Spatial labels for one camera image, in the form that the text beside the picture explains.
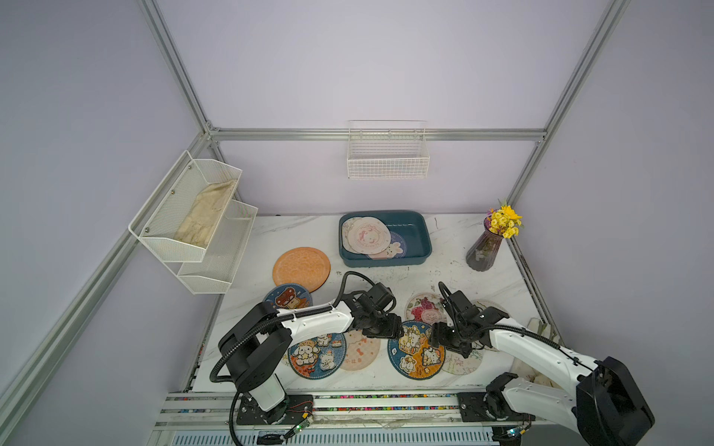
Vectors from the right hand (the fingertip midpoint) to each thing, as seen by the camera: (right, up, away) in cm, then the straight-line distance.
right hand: (432, 345), depth 83 cm
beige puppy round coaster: (+20, +10, +10) cm, 24 cm away
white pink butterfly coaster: (+6, -5, -2) cm, 8 cm away
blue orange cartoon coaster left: (-34, -3, -1) cm, 34 cm away
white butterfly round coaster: (-28, +35, +27) cm, 52 cm away
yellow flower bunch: (+23, +38, +1) cm, 44 cm away
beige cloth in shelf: (-68, +36, -7) cm, 77 cm away
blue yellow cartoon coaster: (-6, -3, -1) cm, 6 cm away
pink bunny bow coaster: (-22, -2, +1) cm, 22 cm away
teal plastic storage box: (0, +38, +31) cm, 49 cm away
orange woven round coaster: (-45, +22, +21) cm, 54 cm away
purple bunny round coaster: (-8, +29, +25) cm, 39 cm away
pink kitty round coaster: (-19, +34, +29) cm, 49 cm away
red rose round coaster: (0, +9, +10) cm, 13 cm away
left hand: (-12, +3, -1) cm, 12 cm away
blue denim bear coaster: (-48, +13, +12) cm, 51 cm away
